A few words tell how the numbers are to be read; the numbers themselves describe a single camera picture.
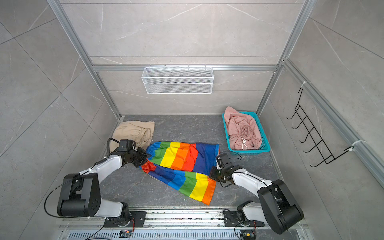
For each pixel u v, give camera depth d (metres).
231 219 0.73
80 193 0.47
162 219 0.75
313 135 0.68
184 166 0.91
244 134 1.03
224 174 0.67
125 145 0.72
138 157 0.78
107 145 0.69
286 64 0.84
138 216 0.73
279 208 0.40
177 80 1.01
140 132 1.04
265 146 0.92
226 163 0.70
